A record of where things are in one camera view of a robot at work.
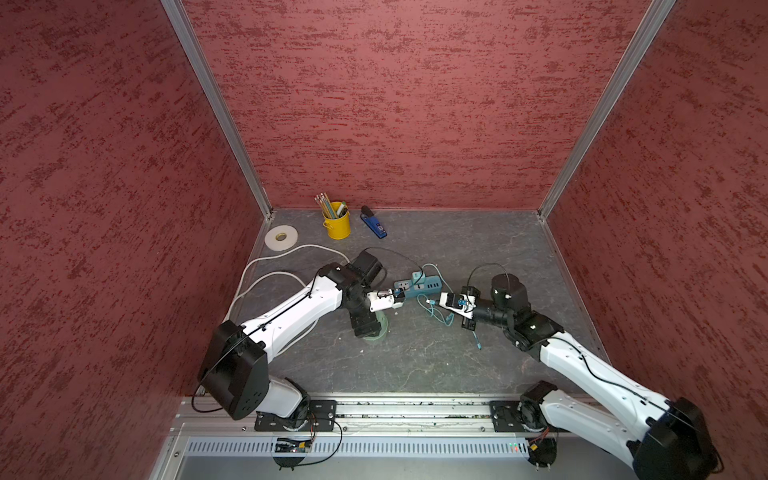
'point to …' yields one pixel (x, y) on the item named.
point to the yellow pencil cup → (338, 227)
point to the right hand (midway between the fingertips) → (439, 303)
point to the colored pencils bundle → (326, 205)
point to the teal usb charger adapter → (418, 276)
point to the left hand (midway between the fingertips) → (367, 321)
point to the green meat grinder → (382, 319)
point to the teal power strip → (412, 289)
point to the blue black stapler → (373, 222)
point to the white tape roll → (281, 237)
